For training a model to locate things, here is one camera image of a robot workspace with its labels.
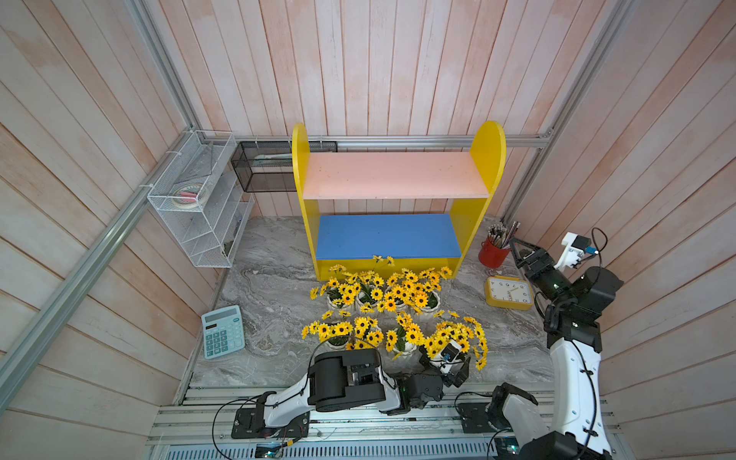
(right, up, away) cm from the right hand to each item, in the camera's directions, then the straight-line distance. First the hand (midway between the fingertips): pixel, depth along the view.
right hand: (512, 244), depth 70 cm
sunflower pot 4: (-44, -14, +15) cm, 49 cm away
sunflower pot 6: (-26, -24, +2) cm, 36 cm away
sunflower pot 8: (-45, -24, +5) cm, 51 cm away
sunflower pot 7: (-36, -24, +4) cm, 44 cm away
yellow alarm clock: (+13, -16, +26) cm, 33 cm away
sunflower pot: (-20, -14, +14) cm, 28 cm away
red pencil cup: (+9, -2, +28) cm, 29 cm away
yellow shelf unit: (-20, +16, +53) cm, 59 cm away
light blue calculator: (-81, -27, +18) cm, 88 cm away
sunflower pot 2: (-26, -14, +12) cm, 32 cm away
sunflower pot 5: (-9, -24, +6) cm, 26 cm away
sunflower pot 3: (-33, -13, +15) cm, 38 cm away
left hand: (-11, -30, +12) cm, 34 cm away
